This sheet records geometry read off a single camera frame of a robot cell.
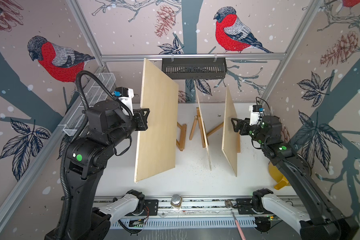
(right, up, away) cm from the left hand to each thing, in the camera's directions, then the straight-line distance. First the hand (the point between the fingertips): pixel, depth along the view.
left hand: (150, 106), depth 53 cm
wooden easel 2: (+48, -18, +42) cm, 66 cm away
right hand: (+40, -4, +21) cm, 45 cm away
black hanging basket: (+20, +31, +51) cm, 63 cm away
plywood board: (+1, -16, +6) cm, 17 cm away
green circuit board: (-10, -55, +17) cm, 59 cm away
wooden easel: (+11, -18, +42) cm, 47 cm away
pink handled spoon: (+36, -50, +23) cm, 65 cm away
